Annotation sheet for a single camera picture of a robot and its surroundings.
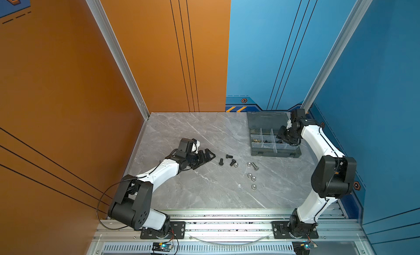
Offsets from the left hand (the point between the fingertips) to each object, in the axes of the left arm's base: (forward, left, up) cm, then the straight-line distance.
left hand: (211, 156), depth 88 cm
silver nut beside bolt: (0, -14, -9) cm, 17 cm away
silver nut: (0, -22, -8) cm, 23 cm away
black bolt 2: (+1, -6, -8) cm, 10 cm away
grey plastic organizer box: (+24, -34, -4) cm, 42 cm away
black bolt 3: (+1, -13, -8) cm, 15 cm away
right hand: (+11, -39, +3) cm, 41 cm away
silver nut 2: (-7, -21, -8) cm, 24 cm away
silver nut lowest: (-13, -23, -9) cm, 28 cm away
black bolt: (+5, -10, -8) cm, 14 cm away
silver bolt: (-1, -25, -9) cm, 27 cm away
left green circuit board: (-39, +21, -10) cm, 45 cm away
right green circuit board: (-38, -42, -9) cm, 57 cm away
